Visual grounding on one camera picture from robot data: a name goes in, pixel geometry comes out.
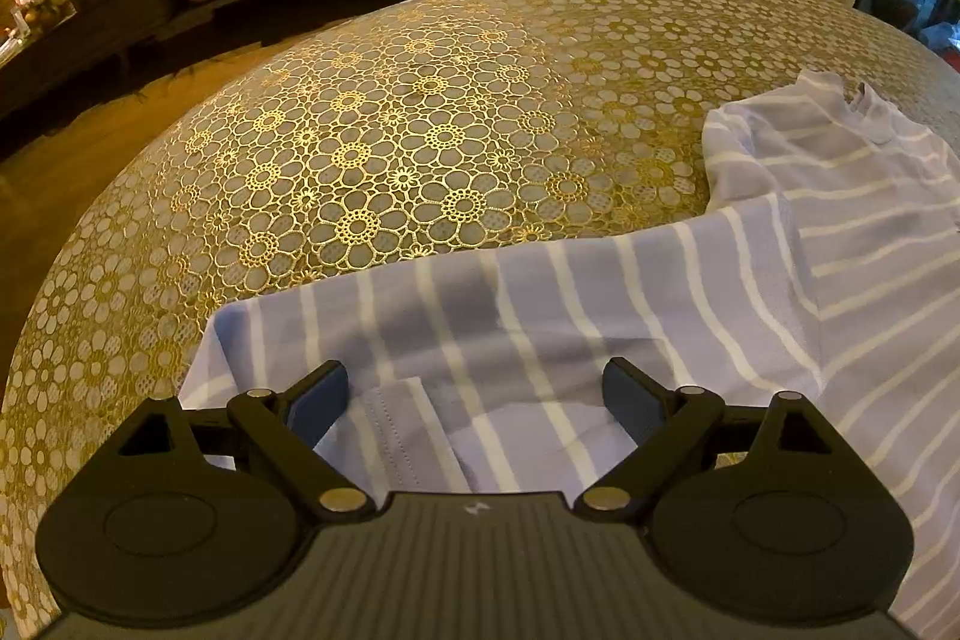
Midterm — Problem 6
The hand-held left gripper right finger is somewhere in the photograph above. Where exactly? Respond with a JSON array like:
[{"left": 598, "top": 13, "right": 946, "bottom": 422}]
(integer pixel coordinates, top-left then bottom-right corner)
[{"left": 574, "top": 356, "right": 837, "bottom": 521}]

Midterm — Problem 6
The purple white striped shirt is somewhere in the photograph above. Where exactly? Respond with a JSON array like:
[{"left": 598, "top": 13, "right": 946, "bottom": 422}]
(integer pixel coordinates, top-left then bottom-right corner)
[{"left": 180, "top": 68, "right": 960, "bottom": 640}]

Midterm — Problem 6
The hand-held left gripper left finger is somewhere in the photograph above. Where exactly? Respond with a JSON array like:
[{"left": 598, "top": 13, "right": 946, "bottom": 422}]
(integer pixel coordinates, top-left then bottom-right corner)
[{"left": 112, "top": 361, "right": 376, "bottom": 525}]

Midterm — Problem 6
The basket of fruit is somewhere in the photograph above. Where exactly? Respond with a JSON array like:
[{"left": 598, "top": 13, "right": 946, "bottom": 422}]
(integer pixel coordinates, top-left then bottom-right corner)
[{"left": 15, "top": 0, "right": 76, "bottom": 32}]

